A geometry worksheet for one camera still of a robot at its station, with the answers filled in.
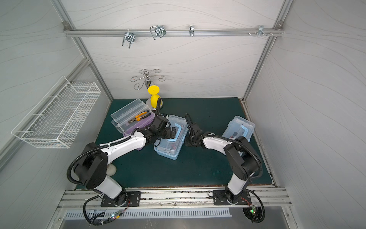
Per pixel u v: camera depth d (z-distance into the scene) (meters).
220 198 0.73
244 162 0.46
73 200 0.75
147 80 0.95
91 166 0.44
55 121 0.68
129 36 0.79
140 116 0.99
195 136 0.73
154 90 0.90
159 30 0.77
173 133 0.80
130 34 0.78
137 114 0.96
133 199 0.74
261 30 0.76
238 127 0.90
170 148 0.80
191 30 0.78
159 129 0.68
